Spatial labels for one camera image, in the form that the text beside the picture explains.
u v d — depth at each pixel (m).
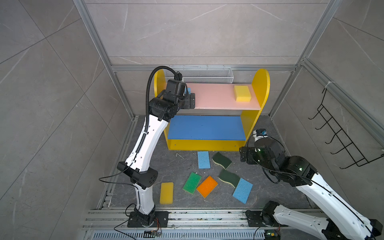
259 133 0.57
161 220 0.73
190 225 0.73
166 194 0.82
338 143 0.68
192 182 0.85
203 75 0.98
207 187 0.83
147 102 0.46
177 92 0.51
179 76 0.58
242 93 0.71
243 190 0.82
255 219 0.73
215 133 0.87
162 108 0.45
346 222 0.38
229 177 0.86
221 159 0.93
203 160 0.93
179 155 0.98
